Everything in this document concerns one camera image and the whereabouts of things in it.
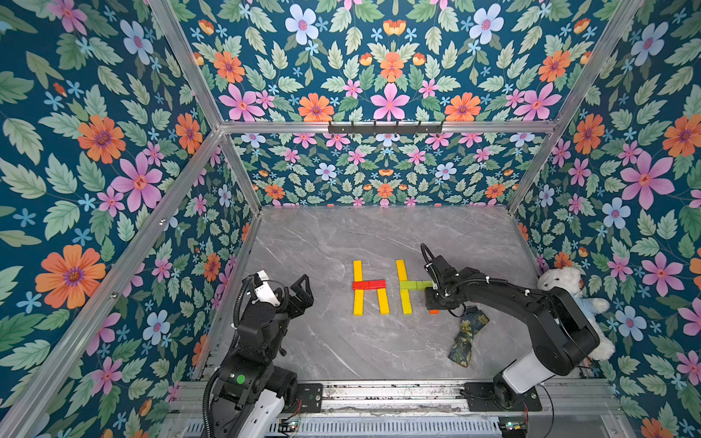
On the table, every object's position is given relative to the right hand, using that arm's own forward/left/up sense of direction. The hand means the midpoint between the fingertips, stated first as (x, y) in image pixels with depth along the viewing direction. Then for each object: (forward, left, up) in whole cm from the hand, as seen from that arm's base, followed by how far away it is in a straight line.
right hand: (435, 299), depth 91 cm
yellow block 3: (+11, +11, -1) cm, 16 cm away
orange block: (-4, +1, -1) cm, 4 cm away
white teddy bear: (+5, -42, +8) cm, 43 cm away
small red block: (+5, +21, -1) cm, 22 cm away
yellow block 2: (-2, +18, 0) cm, 18 cm away
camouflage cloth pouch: (-8, -10, +2) cm, 13 cm away
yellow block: (-2, +26, 0) cm, 26 cm away
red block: (+5, +27, 0) cm, 27 cm away
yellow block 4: (0, +10, 0) cm, 10 cm away
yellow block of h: (+11, +27, 0) cm, 29 cm away
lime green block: (+6, +9, -1) cm, 11 cm away
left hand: (-8, +39, +23) cm, 47 cm away
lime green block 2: (+6, +4, 0) cm, 7 cm away
